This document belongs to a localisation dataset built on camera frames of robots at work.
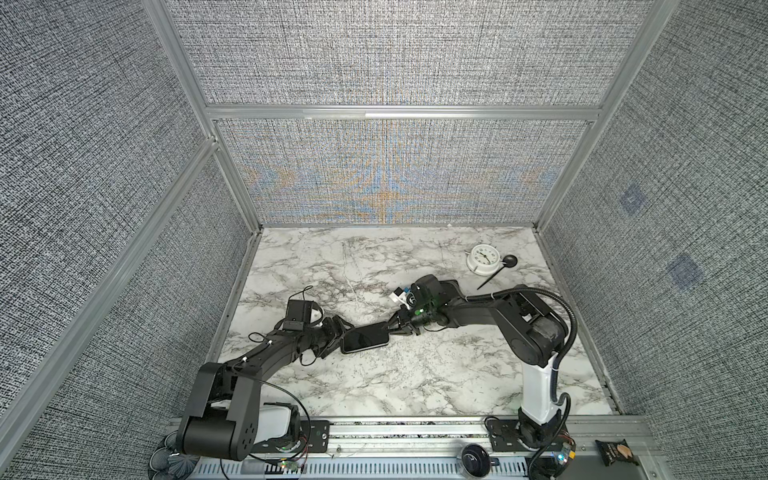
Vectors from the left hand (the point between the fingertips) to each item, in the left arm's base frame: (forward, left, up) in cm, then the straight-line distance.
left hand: (348, 334), depth 88 cm
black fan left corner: (-29, +41, -1) cm, 50 cm away
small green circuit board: (-30, +15, -3) cm, 34 cm away
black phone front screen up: (+1, -4, -4) cm, 6 cm away
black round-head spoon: (+25, -57, 0) cm, 62 cm away
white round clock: (+24, -46, +2) cm, 52 cm away
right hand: (0, -10, +1) cm, 10 cm away
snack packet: (-32, -62, -1) cm, 70 cm away
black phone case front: (+1, -4, -4) cm, 6 cm away
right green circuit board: (-32, -51, +1) cm, 60 cm away
